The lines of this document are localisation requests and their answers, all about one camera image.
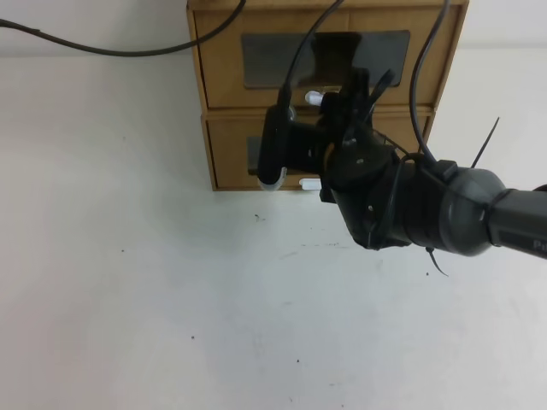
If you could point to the white drawer handle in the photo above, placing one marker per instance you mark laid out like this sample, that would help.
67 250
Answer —
310 184
314 98

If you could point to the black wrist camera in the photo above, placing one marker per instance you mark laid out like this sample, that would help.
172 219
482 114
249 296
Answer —
271 166

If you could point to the cardboard drawer with window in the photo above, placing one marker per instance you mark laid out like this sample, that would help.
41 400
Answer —
431 55
231 149

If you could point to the black cable tie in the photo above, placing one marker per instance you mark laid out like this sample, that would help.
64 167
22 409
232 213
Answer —
485 144

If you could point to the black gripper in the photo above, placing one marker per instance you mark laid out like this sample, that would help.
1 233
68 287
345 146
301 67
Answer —
358 171

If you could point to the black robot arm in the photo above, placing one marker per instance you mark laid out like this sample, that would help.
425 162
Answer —
462 210

